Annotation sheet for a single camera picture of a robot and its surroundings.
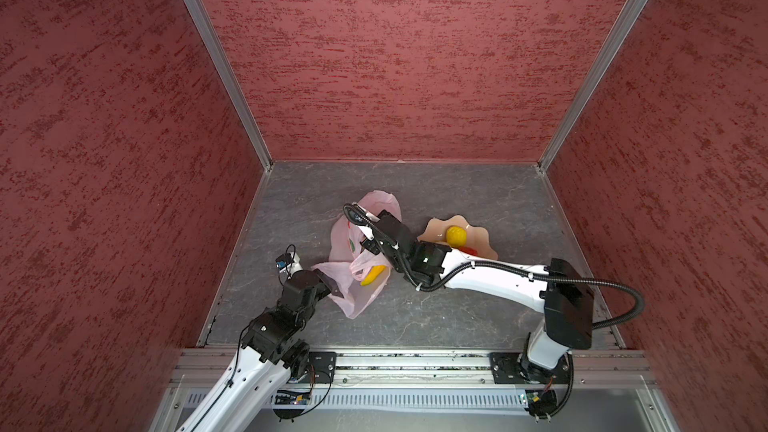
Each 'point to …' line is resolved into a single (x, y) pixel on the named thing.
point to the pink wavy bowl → (477, 238)
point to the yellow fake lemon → (456, 236)
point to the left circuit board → (291, 400)
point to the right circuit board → (541, 403)
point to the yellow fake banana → (373, 273)
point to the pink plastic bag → (351, 261)
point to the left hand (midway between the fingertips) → (325, 277)
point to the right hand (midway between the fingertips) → (368, 217)
